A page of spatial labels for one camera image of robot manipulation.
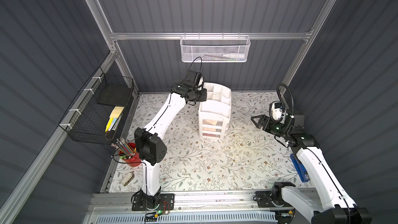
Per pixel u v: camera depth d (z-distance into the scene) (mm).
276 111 693
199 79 677
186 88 621
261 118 680
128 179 788
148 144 482
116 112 768
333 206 388
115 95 827
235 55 913
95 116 720
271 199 734
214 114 785
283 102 657
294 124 568
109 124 707
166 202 723
